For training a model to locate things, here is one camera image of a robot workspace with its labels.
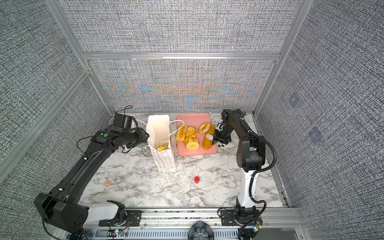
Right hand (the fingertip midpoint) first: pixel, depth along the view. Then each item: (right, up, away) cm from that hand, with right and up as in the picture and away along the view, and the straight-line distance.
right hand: (216, 143), depth 92 cm
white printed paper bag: (-35, +8, -5) cm, 36 cm away
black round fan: (-11, -37, -23) cm, 45 cm away
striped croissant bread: (-23, +6, +11) cm, 26 cm away
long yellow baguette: (-29, +1, -19) cm, 34 cm away
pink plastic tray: (-13, +15, +19) cm, 28 cm away
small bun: (-7, +10, +14) cm, 18 cm away
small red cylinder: (-12, -19, -8) cm, 24 cm away
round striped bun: (-16, +7, +8) cm, 19 cm away
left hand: (-38, +6, -15) cm, 41 cm away
